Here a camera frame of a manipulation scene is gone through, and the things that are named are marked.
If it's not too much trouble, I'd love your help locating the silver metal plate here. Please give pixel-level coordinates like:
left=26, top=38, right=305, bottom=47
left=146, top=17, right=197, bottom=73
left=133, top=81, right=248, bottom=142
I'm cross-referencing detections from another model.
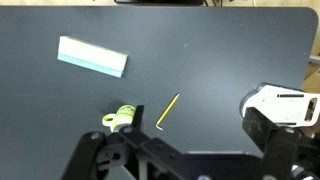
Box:
left=240, top=83, right=319, bottom=128

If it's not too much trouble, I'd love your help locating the yellow-green mug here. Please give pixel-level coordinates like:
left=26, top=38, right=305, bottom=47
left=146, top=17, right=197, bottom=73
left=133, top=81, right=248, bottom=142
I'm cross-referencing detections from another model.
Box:
left=101, top=104, right=137, bottom=133

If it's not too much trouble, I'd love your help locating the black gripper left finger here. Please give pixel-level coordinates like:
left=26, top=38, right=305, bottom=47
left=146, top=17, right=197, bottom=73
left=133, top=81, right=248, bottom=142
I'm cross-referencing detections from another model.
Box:
left=61, top=105, right=188, bottom=180

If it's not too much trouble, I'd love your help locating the white and blue box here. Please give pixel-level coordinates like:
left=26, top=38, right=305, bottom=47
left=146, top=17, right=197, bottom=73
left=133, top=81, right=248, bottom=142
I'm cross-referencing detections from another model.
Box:
left=57, top=35, right=129, bottom=79

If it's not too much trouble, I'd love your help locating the orange hex key tool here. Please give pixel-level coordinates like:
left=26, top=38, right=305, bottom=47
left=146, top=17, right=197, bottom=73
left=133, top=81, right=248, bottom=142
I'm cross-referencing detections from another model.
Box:
left=155, top=93, right=181, bottom=132

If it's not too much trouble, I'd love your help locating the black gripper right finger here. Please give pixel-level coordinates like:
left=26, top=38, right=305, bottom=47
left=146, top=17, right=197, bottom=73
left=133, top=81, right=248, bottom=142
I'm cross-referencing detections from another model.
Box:
left=242, top=106, right=320, bottom=180

